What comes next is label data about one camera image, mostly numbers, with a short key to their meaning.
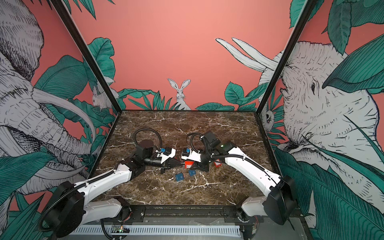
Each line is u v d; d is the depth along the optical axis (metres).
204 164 0.66
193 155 0.65
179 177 0.86
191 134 0.64
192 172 0.88
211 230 0.70
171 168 0.70
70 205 0.41
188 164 0.69
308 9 0.70
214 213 0.75
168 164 0.67
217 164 0.90
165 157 0.65
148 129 0.58
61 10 0.70
